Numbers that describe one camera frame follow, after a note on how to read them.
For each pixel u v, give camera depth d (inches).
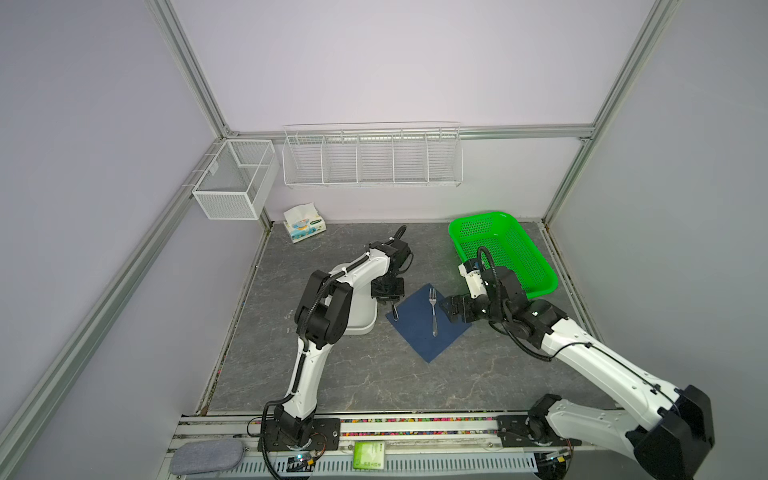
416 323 36.8
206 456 27.2
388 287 33.4
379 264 27.4
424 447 29.0
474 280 27.1
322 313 22.1
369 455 27.3
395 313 37.8
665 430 14.9
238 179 40.3
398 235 35.2
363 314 36.8
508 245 43.9
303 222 44.8
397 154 40.2
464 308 26.8
